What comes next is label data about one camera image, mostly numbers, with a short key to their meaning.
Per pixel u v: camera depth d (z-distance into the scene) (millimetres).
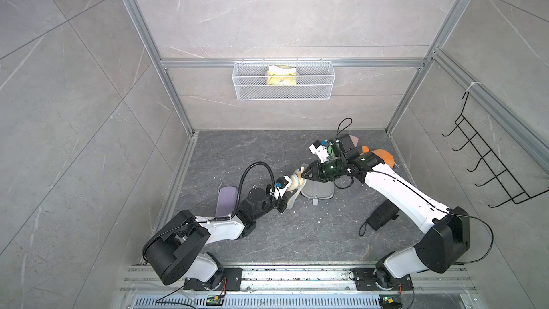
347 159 608
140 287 729
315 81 1002
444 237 408
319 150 730
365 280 730
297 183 767
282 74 878
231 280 732
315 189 953
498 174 632
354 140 1144
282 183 683
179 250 430
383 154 993
